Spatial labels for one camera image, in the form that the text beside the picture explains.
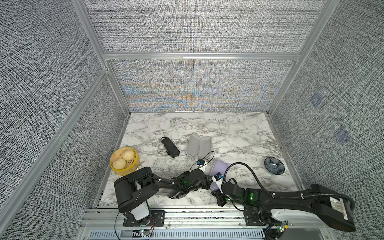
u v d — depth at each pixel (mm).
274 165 899
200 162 774
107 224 724
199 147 986
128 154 899
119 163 858
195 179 641
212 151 998
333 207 449
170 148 975
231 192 605
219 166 889
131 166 861
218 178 720
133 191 448
